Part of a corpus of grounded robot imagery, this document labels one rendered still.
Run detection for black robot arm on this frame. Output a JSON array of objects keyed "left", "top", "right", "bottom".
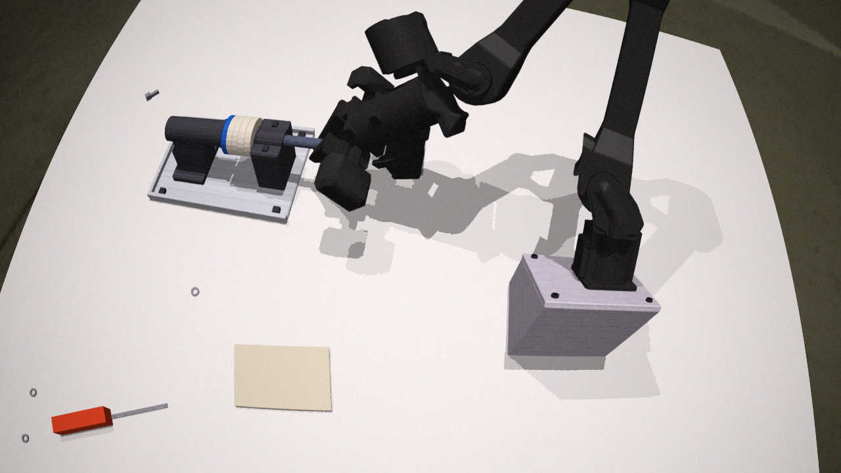
[{"left": 365, "top": 0, "right": 670, "bottom": 292}]

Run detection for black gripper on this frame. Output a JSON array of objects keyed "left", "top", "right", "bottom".
[{"left": 309, "top": 66, "right": 412, "bottom": 212}]

